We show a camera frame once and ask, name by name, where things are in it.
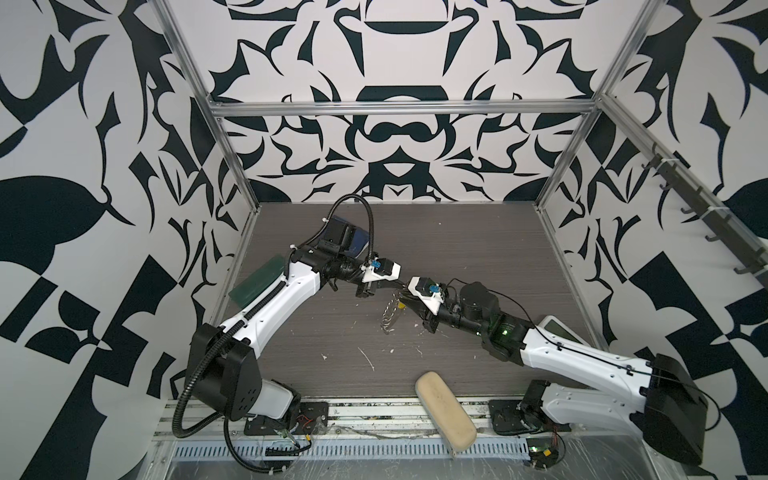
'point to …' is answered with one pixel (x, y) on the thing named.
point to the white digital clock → (553, 325)
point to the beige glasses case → (446, 411)
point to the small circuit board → (543, 452)
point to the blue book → (350, 238)
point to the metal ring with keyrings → (393, 305)
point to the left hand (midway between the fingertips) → (403, 276)
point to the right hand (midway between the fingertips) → (405, 294)
